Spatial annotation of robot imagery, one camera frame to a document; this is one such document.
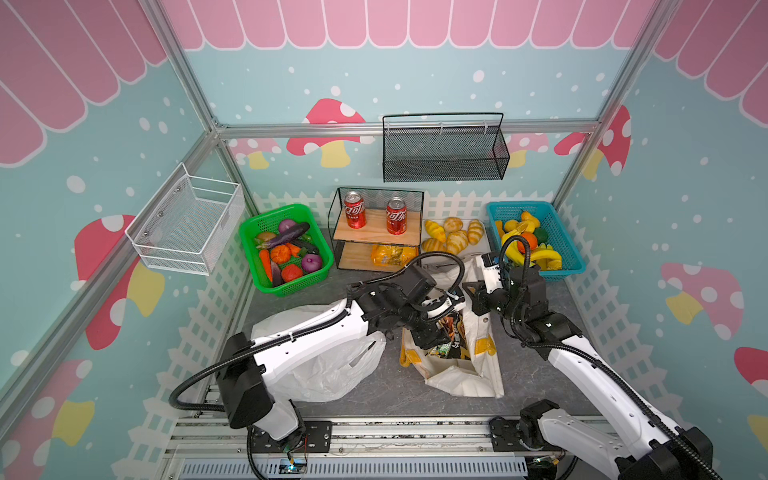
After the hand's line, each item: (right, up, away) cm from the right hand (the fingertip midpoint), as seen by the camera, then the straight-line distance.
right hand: (465, 283), depth 77 cm
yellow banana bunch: (+36, +6, +28) cm, 45 cm away
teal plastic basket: (+40, +22, +37) cm, 59 cm away
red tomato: (-53, +2, +22) cm, 58 cm away
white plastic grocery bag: (-37, -25, +2) cm, 45 cm away
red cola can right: (-18, +19, +12) cm, 29 cm away
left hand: (-8, -11, -6) cm, 15 cm away
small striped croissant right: (+13, +16, +38) cm, 44 cm away
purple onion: (-47, +5, +25) cm, 54 cm away
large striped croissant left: (-4, +11, +32) cm, 34 cm away
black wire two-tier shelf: (-24, +16, +22) cm, 37 cm away
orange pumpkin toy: (-59, +8, +28) cm, 66 cm away
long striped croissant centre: (+5, +13, +34) cm, 37 cm away
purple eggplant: (-59, +14, +34) cm, 69 cm away
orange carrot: (-65, +7, +30) cm, 72 cm away
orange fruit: (+31, +13, +28) cm, 44 cm away
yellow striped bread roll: (-2, +17, +39) cm, 42 cm away
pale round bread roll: (+4, +20, +39) cm, 44 cm away
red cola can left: (-31, +23, +12) cm, 40 cm away
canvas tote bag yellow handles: (-1, -17, -10) cm, 20 cm away
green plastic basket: (-70, +18, +38) cm, 82 cm away
